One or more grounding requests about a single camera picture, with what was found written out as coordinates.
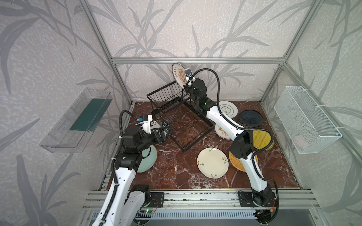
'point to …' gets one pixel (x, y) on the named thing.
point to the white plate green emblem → (228, 108)
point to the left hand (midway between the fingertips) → (166, 129)
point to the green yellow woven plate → (261, 139)
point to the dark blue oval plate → (250, 118)
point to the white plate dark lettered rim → (165, 126)
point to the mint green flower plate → (147, 163)
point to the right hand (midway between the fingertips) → (191, 74)
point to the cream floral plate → (213, 163)
